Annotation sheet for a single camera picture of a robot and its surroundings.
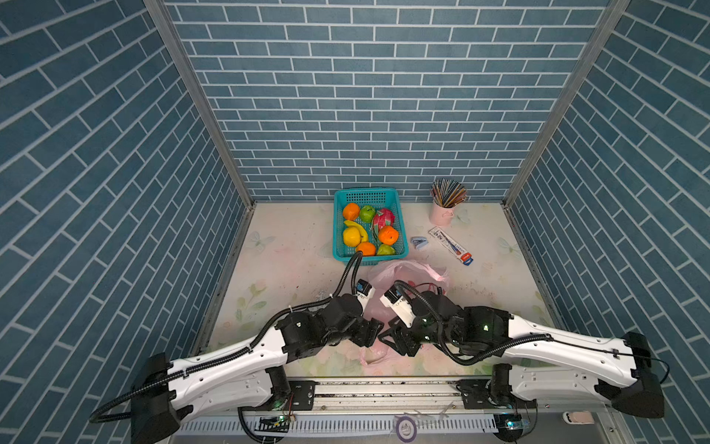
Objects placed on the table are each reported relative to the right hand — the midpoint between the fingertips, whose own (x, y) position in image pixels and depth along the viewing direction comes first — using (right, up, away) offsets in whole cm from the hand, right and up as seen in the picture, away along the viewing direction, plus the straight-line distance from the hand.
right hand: (380, 329), depth 66 cm
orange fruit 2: (-10, +31, +45) cm, 56 cm away
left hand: (-1, -1, +7) cm, 7 cm away
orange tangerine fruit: (-3, +17, +35) cm, 39 cm away
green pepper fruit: (+3, +17, +31) cm, 35 cm away
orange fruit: (+4, +22, +33) cm, 40 cm away
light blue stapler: (+17, +19, +41) cm, 48 cm away
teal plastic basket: (+1, +37, +49) cm, 62 cm away
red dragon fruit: (+3, +29, +38) cm, 48 cm away
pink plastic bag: (+1, +10, +11) cm, 15 cm away
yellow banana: (-5, +23, +40) cm, 46 cm away
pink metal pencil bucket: (+26, +29, +41) cm, 57 cm away
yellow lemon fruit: (-9, +22, +36) cm, 43 cm away
